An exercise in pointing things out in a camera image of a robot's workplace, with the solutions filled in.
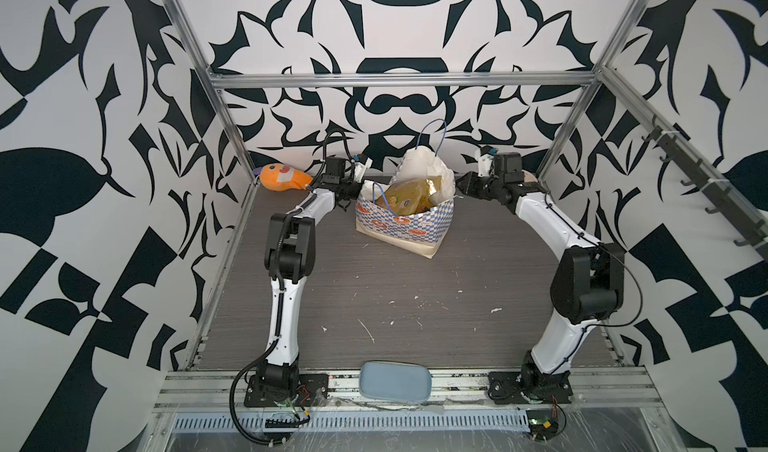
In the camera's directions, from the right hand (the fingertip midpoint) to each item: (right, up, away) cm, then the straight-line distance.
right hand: (460, 178), depth 90 cm
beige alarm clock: (+34, +3, +29) cm, 45 cm away
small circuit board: (+14, -60, -19) cm, 64 cm away
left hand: (-22, -1, +11) cm, 25 cm away
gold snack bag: (-15, -6, -2) cm, 16 cm away
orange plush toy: (-62, +2, +18) cm, 64 cm away
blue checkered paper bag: (-12, -16, -5) cm, 21 cm away
